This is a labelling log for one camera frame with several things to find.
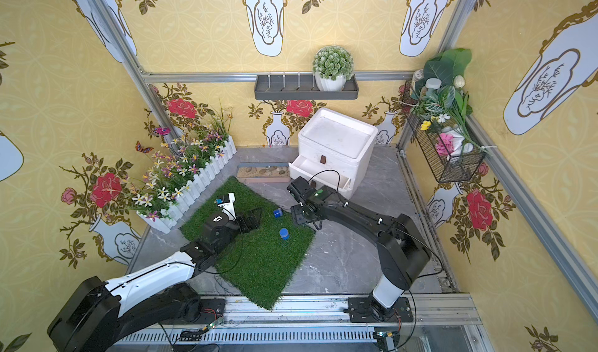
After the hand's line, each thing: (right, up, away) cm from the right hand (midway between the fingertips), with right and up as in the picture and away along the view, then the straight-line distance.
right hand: (315, 206), depth 89 cm
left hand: (-25, 0, -4) cm, 25 cm away
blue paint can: (-15, -4, +5) cm, 16 cm away
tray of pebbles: (-23, +13, +19) cm, 32 cm away
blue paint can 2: (-12, -10, -1) cm, 16 cm away
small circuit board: (-31, -33, -18) cm, 49 cm away
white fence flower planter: (-53, +15, +2) cm, 55 cm away
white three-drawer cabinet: (+7, +21, -1) cm, 22 cm away
